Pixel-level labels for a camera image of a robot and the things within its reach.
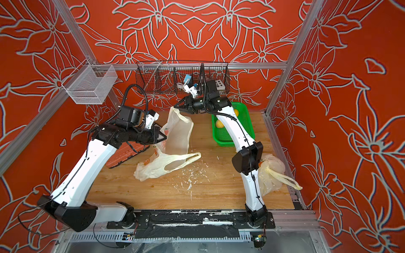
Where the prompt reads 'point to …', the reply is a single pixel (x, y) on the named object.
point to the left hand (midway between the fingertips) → (168, 136)
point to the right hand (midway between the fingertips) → (175, 107)
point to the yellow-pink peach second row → (219, 124)
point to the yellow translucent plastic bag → (271, 176)
